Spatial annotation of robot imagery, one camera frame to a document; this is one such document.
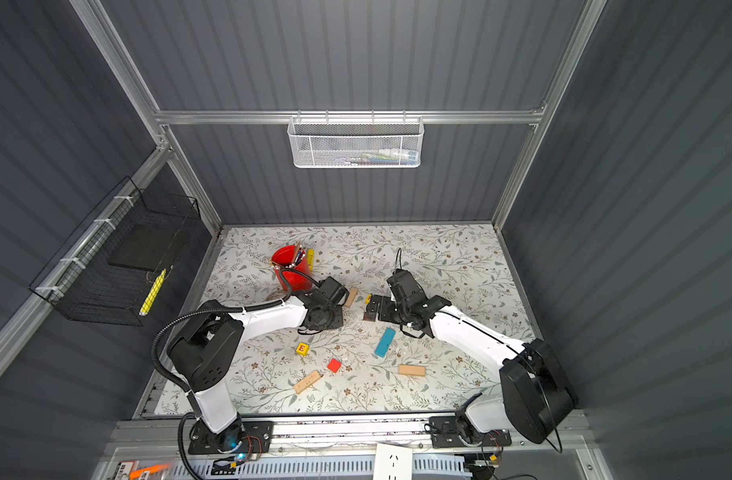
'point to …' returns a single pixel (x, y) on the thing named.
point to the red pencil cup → (292, 256)
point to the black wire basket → (107, 271)
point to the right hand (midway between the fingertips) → (382, 311)
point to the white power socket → (393, 463)
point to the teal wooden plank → (385, 342)
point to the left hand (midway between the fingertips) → (338, 321)
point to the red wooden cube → (334, 365)
